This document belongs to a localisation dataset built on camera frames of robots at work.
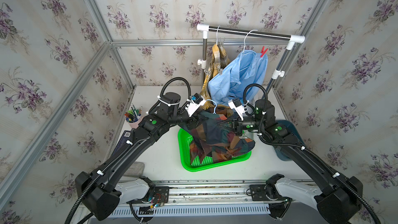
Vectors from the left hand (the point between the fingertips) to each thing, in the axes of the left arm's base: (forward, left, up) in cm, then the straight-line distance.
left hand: (205, 113), depth 68 cm
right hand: (-5, -7, -1) cm, 9 cm away
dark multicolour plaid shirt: (-8, -5, -6) cm, 11 cm away
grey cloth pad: (-16, +35, -28) cm, 47 cm away
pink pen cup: (+12, +42, -20) cm, 48 cm away
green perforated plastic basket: (+2, +11, -28) cm, 30 cm away
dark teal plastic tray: (+5, -53, -24) cm, 59 cm away
